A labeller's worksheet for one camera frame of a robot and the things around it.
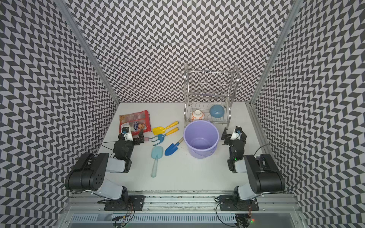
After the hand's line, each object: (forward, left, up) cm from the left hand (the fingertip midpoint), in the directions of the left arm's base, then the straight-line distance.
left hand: (135, 130), depth 91 cm
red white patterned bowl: (+13, -41, -1) cm, 43 cm away
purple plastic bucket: (-1, -43, -9) cm, 44 cm away
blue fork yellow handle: (+1, -15, -10) cm, 18 cm away
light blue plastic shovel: (-11, -14, -10) cm, 20 cm away
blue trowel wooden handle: (-7, -24, -10) cm, 27 cm away
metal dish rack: (+12, -47, +19) cm, 52 cm away
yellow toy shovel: (+6, -13, -9) cm, 17 cm away
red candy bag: (+13, +3, -7) cm, 15 cm away
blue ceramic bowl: (+18, -55, -2) cm, 58 cm away
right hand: (-1, -62, 0) cm, 62 cm away
